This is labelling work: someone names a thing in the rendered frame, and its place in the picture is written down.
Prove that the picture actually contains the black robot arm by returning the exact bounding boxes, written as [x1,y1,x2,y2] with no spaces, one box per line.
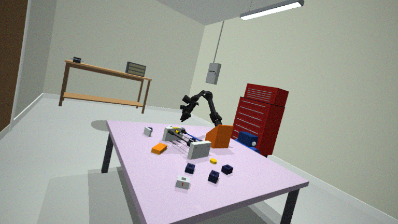
[180,90,222,127]

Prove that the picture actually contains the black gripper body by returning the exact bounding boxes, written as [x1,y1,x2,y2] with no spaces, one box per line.
[182,105,193,118]

